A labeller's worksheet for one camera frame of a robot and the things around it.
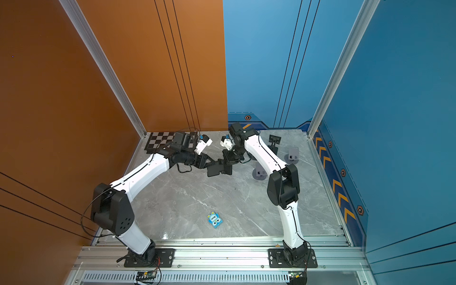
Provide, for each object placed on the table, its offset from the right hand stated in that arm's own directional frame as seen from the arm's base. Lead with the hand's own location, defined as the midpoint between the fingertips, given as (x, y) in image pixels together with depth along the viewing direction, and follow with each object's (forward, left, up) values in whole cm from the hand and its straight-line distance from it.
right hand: (225, 162), depth 88 cm
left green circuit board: (-45, +32, -17) cm, 58 cm away
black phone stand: (-3, +2, +2) cm, 4 cm away
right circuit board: (-45, -30, -17) cm, 57 cm away
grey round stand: (-1, -17, -9) cm, 20 cm away
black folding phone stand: (+17, -28, -2) cm, 33 cm away
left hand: (-2, +5, +5) cm, 8 cm away
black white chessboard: (+25, +46, -9) cm, 53 cm away
